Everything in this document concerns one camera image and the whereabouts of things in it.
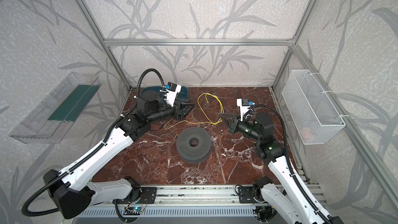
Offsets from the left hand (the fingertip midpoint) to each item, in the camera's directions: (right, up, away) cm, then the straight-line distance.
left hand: (193, 100), depth 67 cm
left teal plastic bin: (-38, +8, +50) cm, 63 cm away
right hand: (+12, -5, +1) cm, 13 cm away
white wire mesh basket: (+49, -7, -5) cm, 50 cm away
